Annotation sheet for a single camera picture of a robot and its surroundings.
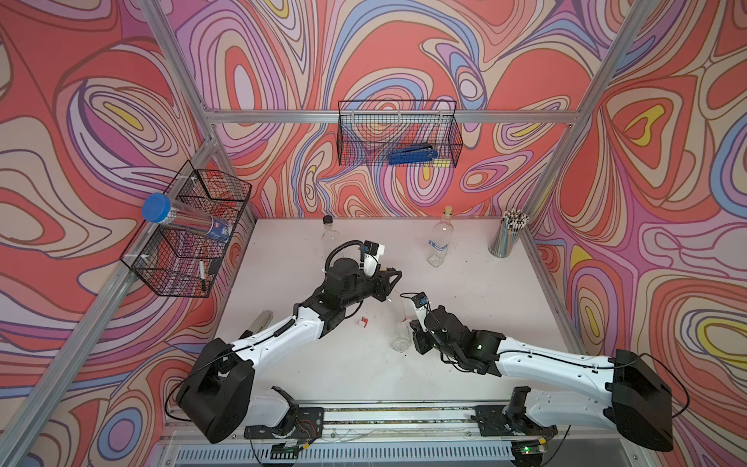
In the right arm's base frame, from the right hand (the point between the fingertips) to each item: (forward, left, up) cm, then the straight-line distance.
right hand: (414, 331), depth 81 cm
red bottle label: (+7, +15, -7) cm, 18 cm away
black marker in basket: (+8, +54, +18) cm, 57 cm away
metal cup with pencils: (+32, -35, +5) cm, 48 cm away
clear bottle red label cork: (0, +3, -7) cm, 8 cm away
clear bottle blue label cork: (+31, -12, +6) cm, 34 cm away
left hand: (+10, +3, +14) cm, 17 cm away
